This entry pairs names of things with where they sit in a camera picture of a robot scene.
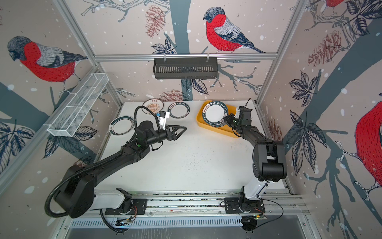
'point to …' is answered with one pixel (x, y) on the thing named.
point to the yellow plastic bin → (226, 129)
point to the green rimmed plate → (121, 125)
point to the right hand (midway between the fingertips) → (223, 118)
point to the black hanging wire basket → (184, 69)
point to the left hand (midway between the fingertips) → (182, 128)
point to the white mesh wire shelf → (80, 105)
